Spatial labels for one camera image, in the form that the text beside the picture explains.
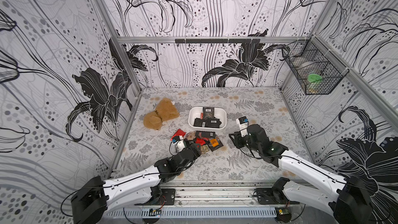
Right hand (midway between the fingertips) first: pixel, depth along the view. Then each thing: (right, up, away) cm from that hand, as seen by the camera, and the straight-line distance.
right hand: (233, 133), depth 81 cm
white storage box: (-21, +10, +19) cm, 31 cm away
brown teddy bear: (-39, +12, +14) cm, 43 cm away
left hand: (-18, -10, +1) cm, 21 cm away
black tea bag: (-17, +3, +17) cm, 24 cm away
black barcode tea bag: (-13, +10, +19) cm, 25 cm away
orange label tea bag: (-9, -8, +7) cm, 14 cm away
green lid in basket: (+41, +29, -2) cm, 50 cm away
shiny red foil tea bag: (-31, -3, +14) cm, 34 cm away
